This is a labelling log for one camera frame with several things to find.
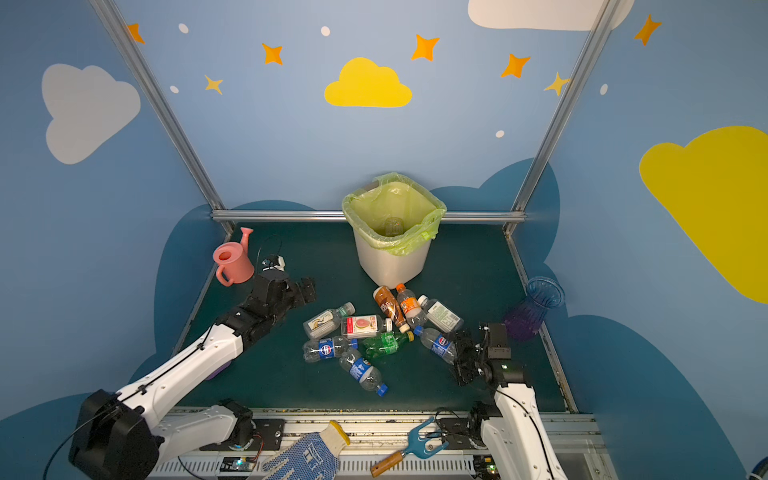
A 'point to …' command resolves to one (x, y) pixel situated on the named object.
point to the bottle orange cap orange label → (410, 307)
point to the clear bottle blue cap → (361, 370)
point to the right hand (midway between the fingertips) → (447, 343)
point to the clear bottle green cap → (327, 321)
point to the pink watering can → (236, 265)
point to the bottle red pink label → (363, 326)
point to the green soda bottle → (382, 344)
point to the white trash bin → (393, 261)
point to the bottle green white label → (440, 316)
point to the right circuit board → (485, 465)
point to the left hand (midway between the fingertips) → (304, 283)
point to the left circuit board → (238, 464)
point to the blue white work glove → (313, 456)
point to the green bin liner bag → (393, 213)
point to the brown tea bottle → (387, 302)
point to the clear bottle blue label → (393, 226)
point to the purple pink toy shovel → (220, 370)
